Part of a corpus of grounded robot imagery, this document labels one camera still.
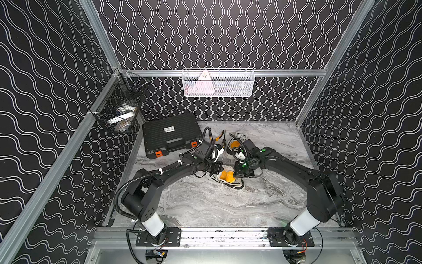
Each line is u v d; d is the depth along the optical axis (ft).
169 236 2.45
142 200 1.48
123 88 3.34
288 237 2.18
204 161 2.29
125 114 2.46
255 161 2.04
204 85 2.94
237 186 2.74
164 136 3.44
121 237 2.42
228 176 2.79
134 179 1.44
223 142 3.59
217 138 3.62
